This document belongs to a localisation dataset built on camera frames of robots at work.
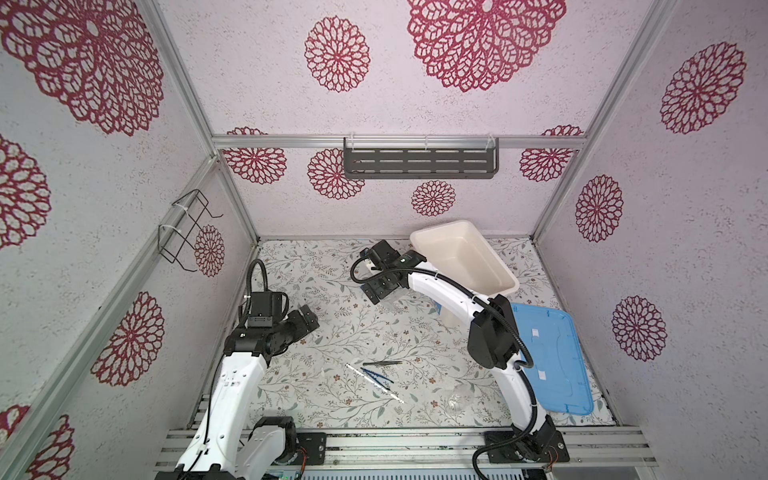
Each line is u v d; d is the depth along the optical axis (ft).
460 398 2.72
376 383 2.79
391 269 2.25
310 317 2.35
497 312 1.70
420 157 3.17
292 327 2.34
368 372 2.85
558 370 2.83
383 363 2.94
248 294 1.96
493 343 1.82
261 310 1.97
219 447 1.32
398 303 3.36
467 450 2.49
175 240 2.46
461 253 3.59
